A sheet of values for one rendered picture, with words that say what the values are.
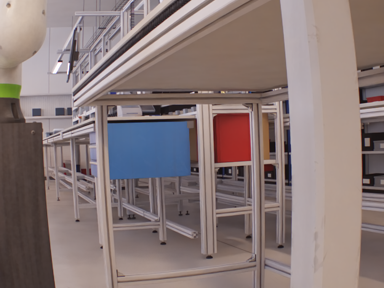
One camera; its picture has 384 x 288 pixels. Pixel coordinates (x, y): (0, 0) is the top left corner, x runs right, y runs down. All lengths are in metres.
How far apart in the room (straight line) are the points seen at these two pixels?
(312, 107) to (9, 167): 0.89
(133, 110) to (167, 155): 0.60
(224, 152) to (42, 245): 2.53
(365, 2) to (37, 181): 0.73
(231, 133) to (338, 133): 3.30
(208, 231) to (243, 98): 1.22
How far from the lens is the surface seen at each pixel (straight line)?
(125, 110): 3.80
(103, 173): 2.20
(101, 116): 2.20
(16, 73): 1.17
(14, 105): 1.16
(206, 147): 3.34
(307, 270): 0.24
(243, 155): 3.56
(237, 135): 3.55
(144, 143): 3.30
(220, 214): 3.40
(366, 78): 1.78
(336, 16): 0.24
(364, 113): 2.88
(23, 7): 1.01
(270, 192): 4.13
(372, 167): 7.14
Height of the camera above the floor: 0.74
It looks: 2 degrees up
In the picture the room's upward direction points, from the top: 2 degrees counter-clockwise
